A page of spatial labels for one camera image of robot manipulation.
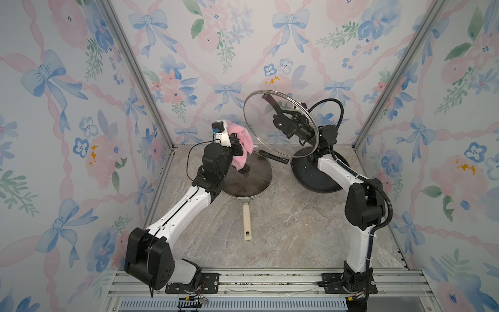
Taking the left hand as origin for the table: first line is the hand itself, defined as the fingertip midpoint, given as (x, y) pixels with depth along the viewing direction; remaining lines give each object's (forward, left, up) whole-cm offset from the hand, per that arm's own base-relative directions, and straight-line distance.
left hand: (237, 130), depth 74 cm
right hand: (+1, -15, +7) cm, 16 cm away
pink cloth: (-1, -3, -5) cm, 6 cm away
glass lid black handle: (+33, -9, -12) cm, 36 cm away
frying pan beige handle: (0, -4, -40) cm, 40 cm away
